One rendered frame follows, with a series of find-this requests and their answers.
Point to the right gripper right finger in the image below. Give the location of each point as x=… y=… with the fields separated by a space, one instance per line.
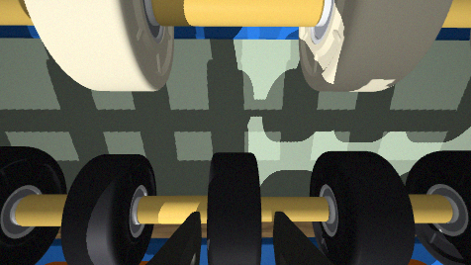
x=292 y=247

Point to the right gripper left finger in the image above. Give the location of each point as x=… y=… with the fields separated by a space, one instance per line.
x=184 y=245

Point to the light brown wooden block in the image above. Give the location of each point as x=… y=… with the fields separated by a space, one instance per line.
x=165 y=230

